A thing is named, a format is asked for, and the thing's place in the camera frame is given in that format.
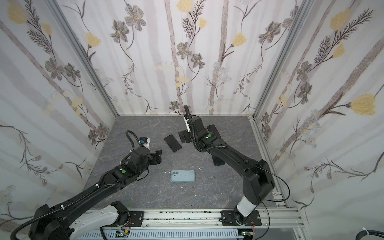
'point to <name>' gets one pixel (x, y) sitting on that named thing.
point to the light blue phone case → (183, 176)
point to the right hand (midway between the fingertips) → (185, 125)
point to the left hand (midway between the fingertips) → (154, 147)
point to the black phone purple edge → (172, 143)
